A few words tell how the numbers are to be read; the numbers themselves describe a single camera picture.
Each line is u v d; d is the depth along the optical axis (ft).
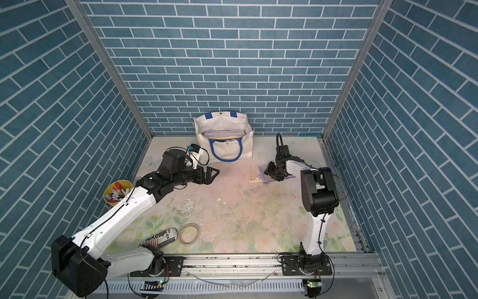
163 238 2.57
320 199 1.77
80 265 1.21
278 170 2.58
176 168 1.95
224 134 3.35
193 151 2.22
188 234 2.70
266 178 3.30
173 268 2.43
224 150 3.14
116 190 2.65
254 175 3.34
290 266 2.42
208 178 2.23
